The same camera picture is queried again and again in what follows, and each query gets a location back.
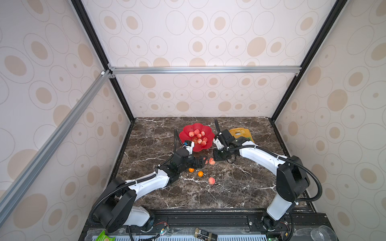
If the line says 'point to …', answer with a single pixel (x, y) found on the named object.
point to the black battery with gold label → (206, 235)
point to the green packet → (102, 237)
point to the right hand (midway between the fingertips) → (219, 156)
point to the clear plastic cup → (323, 233)
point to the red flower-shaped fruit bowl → (201, 135)
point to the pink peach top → (206, 161)
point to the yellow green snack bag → (241, 132)
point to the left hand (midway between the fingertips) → (205, 156)
